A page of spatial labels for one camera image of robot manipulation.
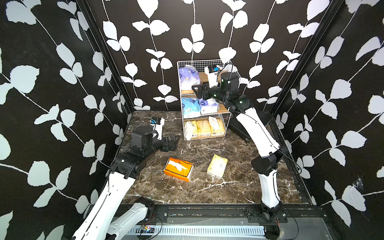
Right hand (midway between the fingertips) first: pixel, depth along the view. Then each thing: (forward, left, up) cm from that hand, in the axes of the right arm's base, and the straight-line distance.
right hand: (195, 82), depth 71 cm
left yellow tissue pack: (+1, +4, -39) cm, 39 cm away
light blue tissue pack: (-1, +3, -16) cm, 16 cm away
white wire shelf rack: (+15, -4, -43) cm, 46 cm away
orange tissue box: (-28, +10, -38) cm, 48 cm away
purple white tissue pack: (-1, -7, -15) cm, 16 cm away
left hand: (-21, +11, -14) cm, 27 cm away
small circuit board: (-55, +23, -46) cm, 76 cm away
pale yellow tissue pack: (-24, -13, -41) cm, 50 cm away
